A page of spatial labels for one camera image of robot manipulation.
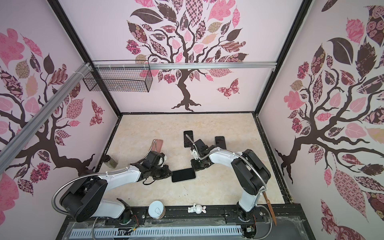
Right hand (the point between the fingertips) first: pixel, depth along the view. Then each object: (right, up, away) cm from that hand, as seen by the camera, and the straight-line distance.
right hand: (193, 167), depth 90 cm
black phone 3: (+19, +14, +14) cm, 27 cm away
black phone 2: (-4, +14, +10) cm, 18 cm away
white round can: (-18, -15, -19) cm, 30 cm away
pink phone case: (-25, +12, +15) cm, 32 cm away
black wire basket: (-63, +64, +32) cm, 96 cm away
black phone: (-7, -5, +1) cm, 8 cm away
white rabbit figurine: (+2, -16, -17) cm, 24 cm away
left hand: (-12, -4, -3) cm, 14 cm away
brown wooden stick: (+40, -17, -14) cm, 46 cm away
